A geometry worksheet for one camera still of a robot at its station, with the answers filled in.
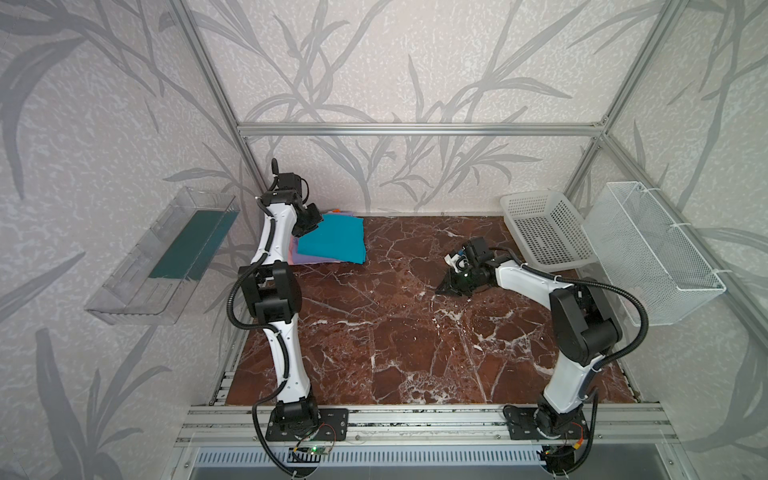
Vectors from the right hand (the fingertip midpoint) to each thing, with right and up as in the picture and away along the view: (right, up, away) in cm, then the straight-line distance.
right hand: (436, 282), depth 92 cm
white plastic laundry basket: (+46, +16, +24) cm, 54 cm away
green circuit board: (-32, -37, -21) cm, 53 cm away
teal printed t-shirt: (-36, +14, +23) cm, 45 cm away
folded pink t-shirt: (-48, +10, +8) cm, 50 cm away
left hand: (-38, +22, +5) cm, 44 cm away
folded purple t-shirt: (-44, +7, +7) cm, 45 cm away
